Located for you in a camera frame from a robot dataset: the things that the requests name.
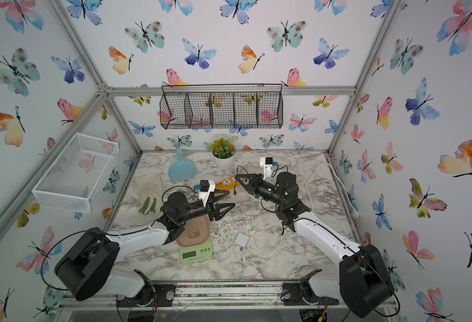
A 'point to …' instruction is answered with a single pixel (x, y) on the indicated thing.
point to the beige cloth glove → (149, 186)
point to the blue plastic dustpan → (182, 170)
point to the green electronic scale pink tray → (194, 244)
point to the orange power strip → (227, 184)
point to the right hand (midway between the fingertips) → (237, 176)
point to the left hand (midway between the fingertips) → (232, 198)
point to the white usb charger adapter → (241, 240)
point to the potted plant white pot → (224, 150)
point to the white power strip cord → (354, 214)
